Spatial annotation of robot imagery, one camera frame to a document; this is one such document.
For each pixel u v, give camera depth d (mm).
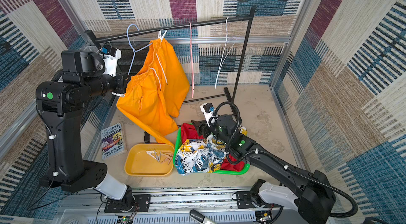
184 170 687
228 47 1010
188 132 862
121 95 520
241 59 812
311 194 388
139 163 871
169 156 854
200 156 726
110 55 480
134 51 600
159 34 731
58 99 345
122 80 504
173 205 731
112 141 915
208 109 606
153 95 742
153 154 873
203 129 635
